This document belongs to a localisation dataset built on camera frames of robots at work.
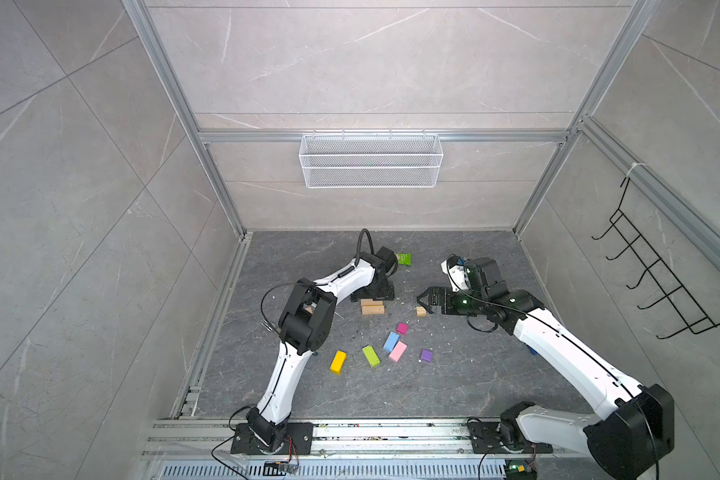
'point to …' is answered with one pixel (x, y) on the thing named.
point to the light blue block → (391, 341)
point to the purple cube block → (427, 355)
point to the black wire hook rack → (695, 316)
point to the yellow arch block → (338, 361)
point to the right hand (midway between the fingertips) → (430, 297)
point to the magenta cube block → (402, 328)
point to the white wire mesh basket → (363, 161)
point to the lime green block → (371, 356)
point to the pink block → (398, 351)
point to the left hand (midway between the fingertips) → (376, 291)
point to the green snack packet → (404, 259)
